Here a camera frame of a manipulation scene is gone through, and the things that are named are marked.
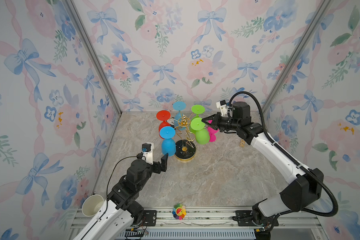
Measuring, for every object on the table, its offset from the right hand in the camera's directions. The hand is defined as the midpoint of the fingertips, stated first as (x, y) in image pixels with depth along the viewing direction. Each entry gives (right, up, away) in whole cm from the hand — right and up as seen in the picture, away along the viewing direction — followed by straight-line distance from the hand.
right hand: (201, 119), depth 73 cm
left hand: (-21, -16, -1) cm, 26 cm away
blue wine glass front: (-17, -14, +4) cm, 22 cm away
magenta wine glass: (+10, -7, +24) cm, 27 cm away
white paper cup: (-52, -40, -4) cm, 66 cm away
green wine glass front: (-2, -4, +1) cm, 4 cm away
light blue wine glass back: (-11, 0, +4) cm, 11 cm away
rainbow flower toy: (-11, -46, +2) cm, 47 cm away
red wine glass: (-19, +2, +5) cm, 20 cm away
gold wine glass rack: (-8, -18, +23) cm, 31 cm away
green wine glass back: (-1, +6, +8) cm, 10 cm away
